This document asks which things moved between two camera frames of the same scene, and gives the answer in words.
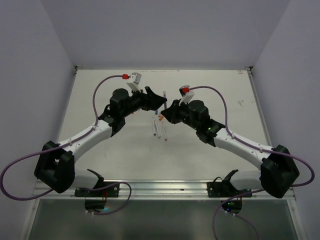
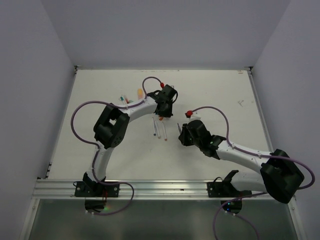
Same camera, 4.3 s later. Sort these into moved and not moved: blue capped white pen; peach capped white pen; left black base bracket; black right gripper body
Moved: black right gripper body
Not moved: peach capped white pen; left black base bracket; blue capped white pen
